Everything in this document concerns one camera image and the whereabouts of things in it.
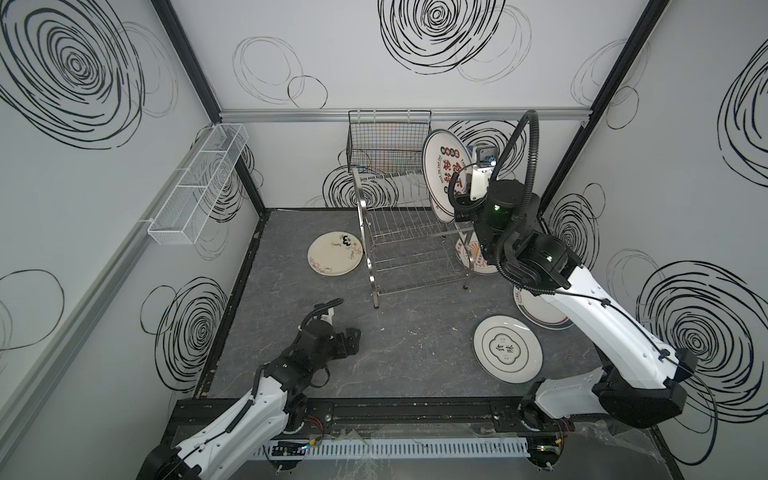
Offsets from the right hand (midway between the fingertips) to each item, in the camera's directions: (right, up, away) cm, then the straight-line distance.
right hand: (468, 174), depth 60 cm
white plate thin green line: (+18, -45, +25) cm, 55 cm away
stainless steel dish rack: (-9, -16, +48) cm, 51 cm away
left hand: (-27, -41, +25) cm, 55 cm away
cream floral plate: (-35, -19, +46) cm, 61 cm away
